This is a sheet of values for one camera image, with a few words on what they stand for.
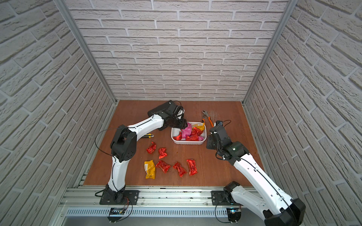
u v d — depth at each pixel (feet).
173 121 2.60
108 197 2.23
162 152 2.82
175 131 3.26
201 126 3.12
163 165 2.70
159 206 2.36
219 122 2.18
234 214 2.29
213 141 1.87
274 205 1.27
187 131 3.11
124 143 1.75
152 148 2.97
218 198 2.39
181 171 2.64
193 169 2.72
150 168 2.60
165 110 2.49
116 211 2.38
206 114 3.61
